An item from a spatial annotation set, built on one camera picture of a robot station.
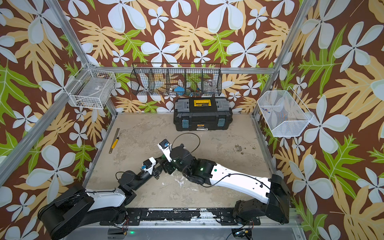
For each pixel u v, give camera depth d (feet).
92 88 2.81
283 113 2.76
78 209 1.41
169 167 1.98
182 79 3.19
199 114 3.20
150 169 2.15
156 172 2.27
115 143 3.33
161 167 1.97
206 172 1.64
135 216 2.44
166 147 1.90
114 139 3.42
